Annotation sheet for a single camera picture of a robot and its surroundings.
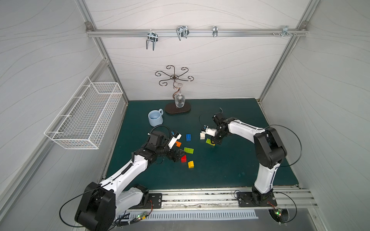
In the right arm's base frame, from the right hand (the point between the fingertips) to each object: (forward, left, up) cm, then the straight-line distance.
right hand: (214, 138), depth 96 cm
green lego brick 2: (-10, +16, 0) cm, 19 cm away
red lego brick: (-16, +20, +1) cm, 25 cm away
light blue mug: (+14, +44, +3) cm, 46 cm away
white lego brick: (0, +8, +1) cm, 9 cm away
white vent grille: (-43, +14, -2) cm, 45 cm away
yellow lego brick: (-19, +15, +1) cm, 25 cm away
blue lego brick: (-1, +18, +1) cm, 18 cm away
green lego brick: (-3, +4, 0) cm, 5 cm away
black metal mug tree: (+23, +33, +3) cm, 41 cm away
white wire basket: (-11, +68, +31) cm, 76 cm away
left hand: (-14, +22, +10) cm, 27 cm away
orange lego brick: (-4, +25, -2) cm, 25 cm away
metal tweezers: (+27, -8, -2) cm, 28 cm away
